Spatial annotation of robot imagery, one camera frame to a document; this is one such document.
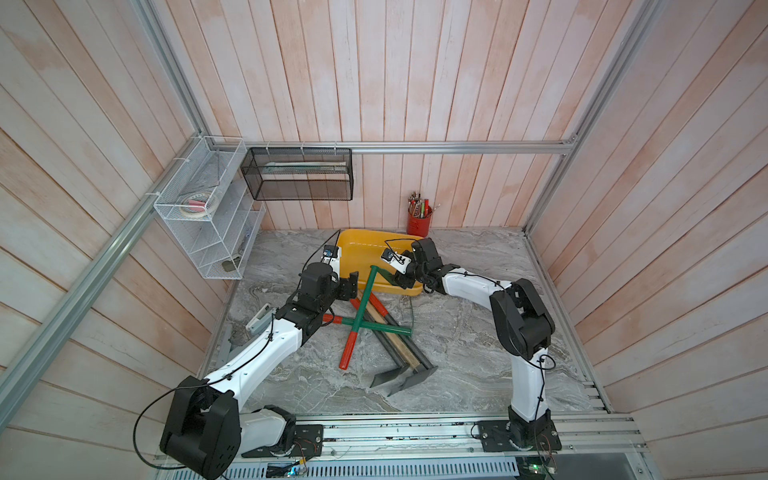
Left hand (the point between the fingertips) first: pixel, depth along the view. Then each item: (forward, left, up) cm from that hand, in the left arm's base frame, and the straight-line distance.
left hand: (345, 275), depth 84 cm
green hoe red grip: (-14, -1, -15) cm, 20 cm away
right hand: (+13, -15, -10) cm, 23 cm away
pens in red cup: (+33, -24, -2) cm, 41 cm away
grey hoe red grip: (-23, -13, -17) cm, 31 cm away
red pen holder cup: (+33, -25, -12) cm, 43 cm away
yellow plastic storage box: (+26, -3, -19) cm, 32 cm away
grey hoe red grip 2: (-21, -23, -16) cm, 36 cm away
